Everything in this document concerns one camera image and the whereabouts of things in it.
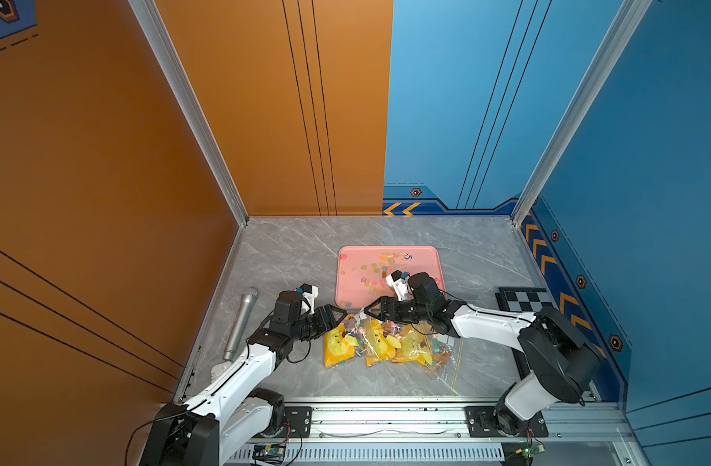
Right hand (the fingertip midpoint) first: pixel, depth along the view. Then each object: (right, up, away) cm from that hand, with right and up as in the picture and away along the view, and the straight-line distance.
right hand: (373, 312), depth 83 cm
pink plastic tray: (-3, +10, +21) cm, 24 cm away
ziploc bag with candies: (+2, -8, +1) cm, 9 cm away
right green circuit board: (+37, -30, -13) cm, 50 cm away
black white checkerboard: (+49, +2, +9) cm, 50 cm away
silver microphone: (-41, +1, +9) cm, 42 cm away
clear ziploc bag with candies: (-7, -8, 0) cm, 10 cm away
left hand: (-9, 0, 0) cm, 9 cm away
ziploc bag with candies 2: (+20, -12, 0) cm, 23 cm away
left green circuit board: (-25, -32, -12) cm, 43 cm away
